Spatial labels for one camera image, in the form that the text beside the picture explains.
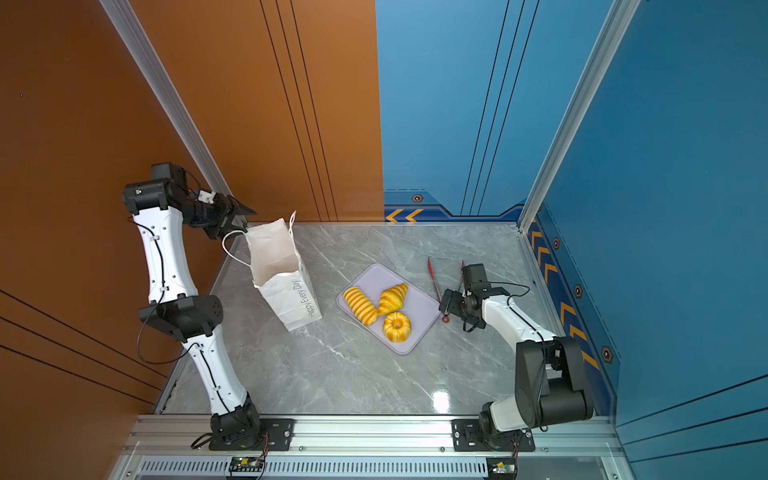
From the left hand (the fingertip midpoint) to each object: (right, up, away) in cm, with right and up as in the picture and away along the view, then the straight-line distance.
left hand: (251, 214), depth 79 cm
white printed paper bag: (+10, -16, -6) cm, 19 cm away
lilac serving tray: (+47, -28, +16) cm, 57 cm away
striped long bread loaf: (+29, -28, +12) cm, 43 cm away
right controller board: (+64, -62, -8) cm, 89 cm away
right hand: (+57, -27, +12) cm, 64 cm away
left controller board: (+3, -61, -8) cm, 62 cm away
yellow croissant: (+38, -25, +13) cm, 47 cm away
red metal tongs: (+54, -31, +15) cm, 64 cm away
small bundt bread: (+39, -33, +10) cm, 52 cm away
